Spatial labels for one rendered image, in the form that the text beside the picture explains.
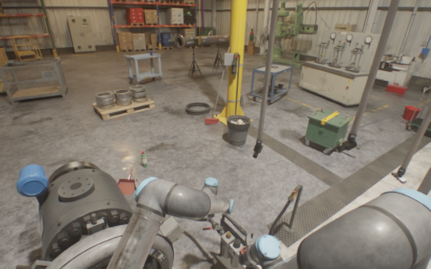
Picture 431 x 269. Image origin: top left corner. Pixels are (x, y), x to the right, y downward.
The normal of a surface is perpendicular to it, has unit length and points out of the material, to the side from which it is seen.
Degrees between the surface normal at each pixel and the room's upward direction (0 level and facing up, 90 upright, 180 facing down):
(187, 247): 0
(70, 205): 12
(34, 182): 90
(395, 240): 32
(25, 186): 90
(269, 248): 19
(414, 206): 8
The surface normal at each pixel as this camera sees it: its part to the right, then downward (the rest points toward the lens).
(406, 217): 0.13, -0.74
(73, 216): -0.15, -0.80
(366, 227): -0.45, -0.75
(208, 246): 0.02, -0.88
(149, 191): -0.18, -0.52
